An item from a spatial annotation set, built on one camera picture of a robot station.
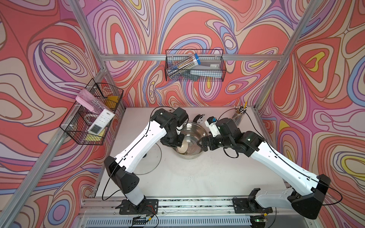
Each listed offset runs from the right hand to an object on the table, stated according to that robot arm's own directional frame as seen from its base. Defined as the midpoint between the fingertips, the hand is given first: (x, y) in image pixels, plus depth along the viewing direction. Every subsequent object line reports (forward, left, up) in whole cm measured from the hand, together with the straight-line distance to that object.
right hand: (206, 144), depth 72 cm
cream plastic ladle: (+9, +12, -18) cm, 23 cm away
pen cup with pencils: (+29, -28, -9) cm, 41 cm away
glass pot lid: (+2, +34, -24) cm, 42 cm away
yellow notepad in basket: (0, +50, +10) cm, 51 cm away
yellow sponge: (+23, +51, +12) cm, 57 cm away
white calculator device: (+7, +53, +10) cm, 54 cm away
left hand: (-1, +14, 0) cm, 14 cm away
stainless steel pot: (+17, +5, -13) cm, 22 cm away
